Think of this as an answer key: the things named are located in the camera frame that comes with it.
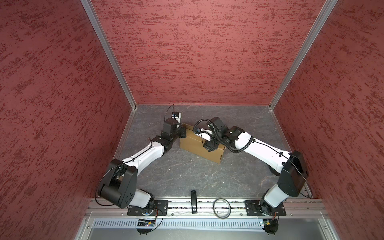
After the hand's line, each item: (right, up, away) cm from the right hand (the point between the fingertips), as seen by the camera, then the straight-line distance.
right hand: (208, 139), depth 84 cm
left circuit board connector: (-33, -40, -11) cm, 53 cm away
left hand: (-14, +6, +5) cm, 16 cm away
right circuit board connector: (+29, -40, -13) cm, 52 cm away
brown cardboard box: (-8, -3, -1) cm, 9 cm away
